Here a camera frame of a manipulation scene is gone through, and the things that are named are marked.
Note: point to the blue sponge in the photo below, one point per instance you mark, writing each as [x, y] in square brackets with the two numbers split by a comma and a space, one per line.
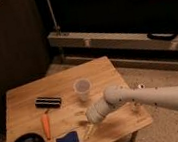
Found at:
[70, 137]

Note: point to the translucent white cup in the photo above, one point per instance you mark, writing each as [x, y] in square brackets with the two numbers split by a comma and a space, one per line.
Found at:
[82, 89]

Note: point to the wooden table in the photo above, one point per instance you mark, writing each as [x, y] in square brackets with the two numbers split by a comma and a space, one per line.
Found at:
[24, 117]

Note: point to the dark wooden cabinet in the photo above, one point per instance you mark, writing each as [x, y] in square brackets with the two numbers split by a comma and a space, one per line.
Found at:
[23, 52]

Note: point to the vertical metal pole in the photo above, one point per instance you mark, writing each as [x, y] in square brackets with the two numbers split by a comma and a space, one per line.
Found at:
[56, 27]

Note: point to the orange carrot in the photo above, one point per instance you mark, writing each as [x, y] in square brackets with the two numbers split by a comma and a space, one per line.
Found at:
[46, 127]

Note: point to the small round floor object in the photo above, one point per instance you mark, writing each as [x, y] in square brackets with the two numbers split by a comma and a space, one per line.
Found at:
[141, 86]

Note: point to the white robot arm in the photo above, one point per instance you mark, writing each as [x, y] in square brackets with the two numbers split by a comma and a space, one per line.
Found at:
[116, 96]

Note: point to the black handle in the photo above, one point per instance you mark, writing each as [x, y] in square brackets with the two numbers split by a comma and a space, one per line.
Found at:
[162, 37]

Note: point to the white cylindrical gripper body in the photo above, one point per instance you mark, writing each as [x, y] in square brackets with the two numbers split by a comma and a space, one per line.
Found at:
[98, 111]

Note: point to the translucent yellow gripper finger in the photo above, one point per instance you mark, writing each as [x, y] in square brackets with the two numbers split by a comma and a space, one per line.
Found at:
[83, 123]
[91, 129]

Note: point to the grey metal shelf beam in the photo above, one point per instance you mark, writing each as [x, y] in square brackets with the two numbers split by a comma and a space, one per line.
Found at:
[110, 41]

